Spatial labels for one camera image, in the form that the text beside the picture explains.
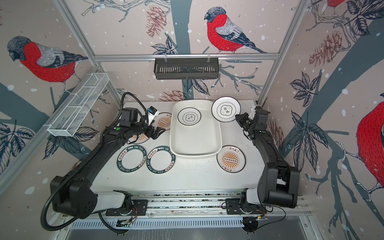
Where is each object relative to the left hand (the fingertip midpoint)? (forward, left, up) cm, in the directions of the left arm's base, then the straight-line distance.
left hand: (157, 124), depth 79 cm
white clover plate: (+24, -17, -22) cm, 36 cm away
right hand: (+7, -44, -1) cm, 44 cm away
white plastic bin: (+10, -21, -23) cm, 33 cm away
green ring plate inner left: (-10, +1, -23) cm, 25 cm away
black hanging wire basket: (+46, -15, +4) cm, 49 cm away
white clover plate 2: (+13, -39, -2) cm, 41 cm away
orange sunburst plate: (+21, +4, -23) cm, 31 cm away
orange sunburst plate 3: (-10, -43, -22) cm, 49 cm away
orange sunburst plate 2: (-10, +6, +2) cm, 12 cm away
